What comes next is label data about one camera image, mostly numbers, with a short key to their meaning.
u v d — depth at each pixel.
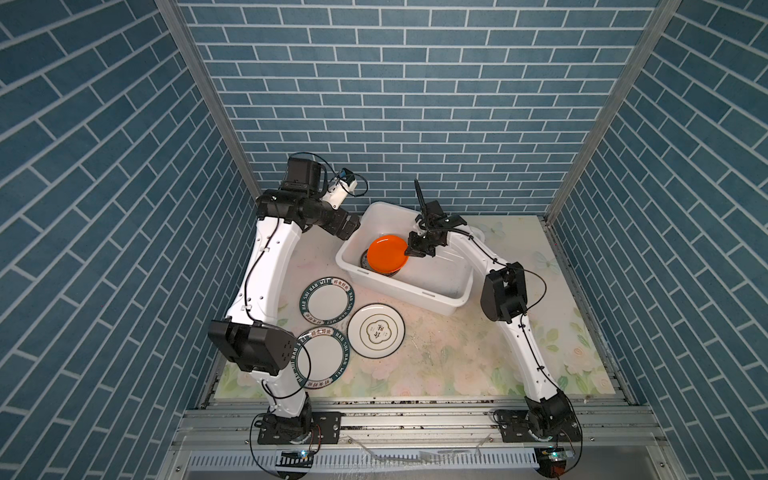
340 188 0.68
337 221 0.67
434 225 0.83
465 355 0.86
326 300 0.96
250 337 0.43
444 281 1.02
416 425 0.75
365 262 1.05
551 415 0.64
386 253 1.04
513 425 0.74
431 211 0.86
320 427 0.73
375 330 0.91
